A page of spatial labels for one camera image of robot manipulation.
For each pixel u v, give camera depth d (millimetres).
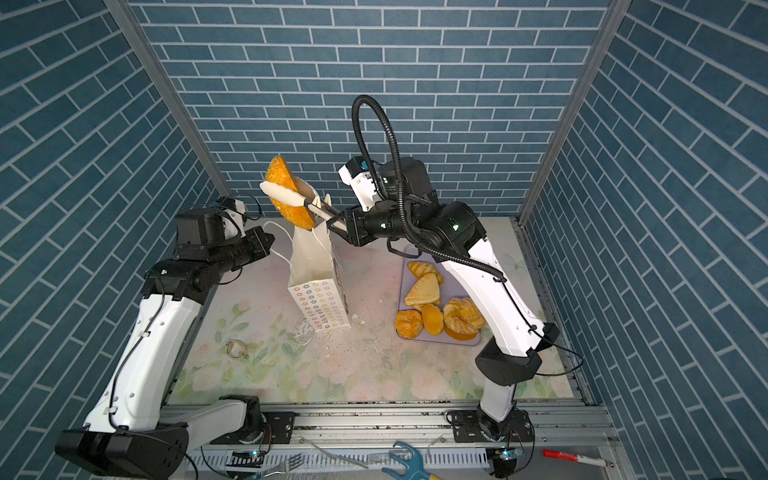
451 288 996
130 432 364
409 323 873
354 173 488
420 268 1016
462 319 872
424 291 932
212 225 518
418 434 740
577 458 693
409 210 403
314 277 998
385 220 470
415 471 668
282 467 681
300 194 566
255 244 608
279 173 554
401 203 408
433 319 887
